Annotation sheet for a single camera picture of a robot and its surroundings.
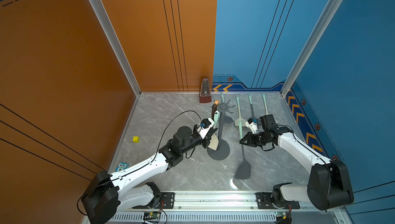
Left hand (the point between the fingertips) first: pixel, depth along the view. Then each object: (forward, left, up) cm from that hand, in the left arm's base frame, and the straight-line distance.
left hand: (215, 125), depth 72 cm
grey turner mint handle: (+40, -29, -24) cm, 55 cm away
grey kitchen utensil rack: (-1, -6, -26) cm, 27 cm away
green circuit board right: (-32, -32, -27) cm, 53 cm away
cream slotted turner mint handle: (-4, 0, -10) cm, 11 cm away
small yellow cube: (+4, +47, -22) cm, 52 cm away
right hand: (0, -15, -15) cm, 22 cm away
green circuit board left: (-33, +29, -27) cm, 52 cm away
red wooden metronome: (+37, +5, -19) cm, 42 cm away
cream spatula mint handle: (+35, -40, -24) cm, 58 cm away
